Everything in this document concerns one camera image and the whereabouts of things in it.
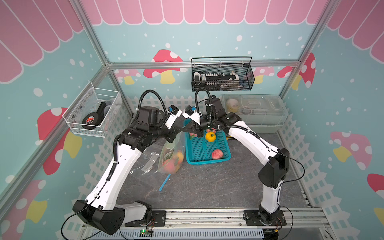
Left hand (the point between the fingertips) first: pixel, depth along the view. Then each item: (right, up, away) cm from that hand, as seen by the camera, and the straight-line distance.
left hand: (179, 131), depth 70 cm
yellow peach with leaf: (+17, -4, +30) cm, 35 cm away
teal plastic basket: (+9, -14, +30) cm, 34 cm away
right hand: (+2, +1, +4) cm, 4 cm away
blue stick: (-10, -30, +17) cm, 36 cm away
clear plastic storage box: (+51, +12, +30) cm, 60 cm away
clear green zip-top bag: (-5, -14, +13) cm, 20 cm away
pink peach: (-7, -19, +11) cm, 23 cm away
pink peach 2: (+21, -14, +21) cm, 33 cm away
